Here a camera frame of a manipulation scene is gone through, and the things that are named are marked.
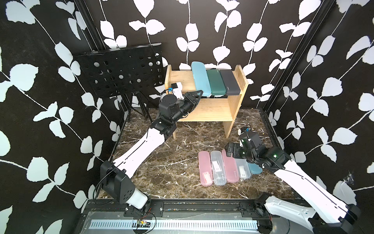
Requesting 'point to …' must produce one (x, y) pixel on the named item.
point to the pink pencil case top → (205, 172)
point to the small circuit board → (140, 223)
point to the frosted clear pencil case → (243, 168)
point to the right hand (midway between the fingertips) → (230, 145)
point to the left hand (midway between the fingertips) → (203, 89)
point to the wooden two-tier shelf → (223, 108)
